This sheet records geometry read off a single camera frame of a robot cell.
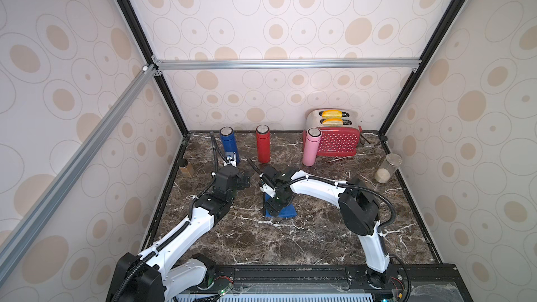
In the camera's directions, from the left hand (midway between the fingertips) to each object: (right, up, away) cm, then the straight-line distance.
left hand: (240, 167), depth 82 cm
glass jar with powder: (+64, -1, +11) cm, 64 cm away
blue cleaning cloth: (+19, -20, +7) cm, 28 cm away
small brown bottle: (-27, -1, +13) cm, 30 cm away
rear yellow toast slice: (+41, +24, +19) cm, 51 cm away
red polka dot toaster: (+43, +11, +18) cm, 48 cm away
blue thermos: (-7, +10, +12) cm, 18 cm away
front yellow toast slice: (+41, +20, +16) cm, 48 cm away
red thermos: (+8, +10, +16) cm, 20 cm away
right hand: (+14, -19, +7) cm, 25 cm away
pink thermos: (+30, +8, +13) cm, 34 cm away
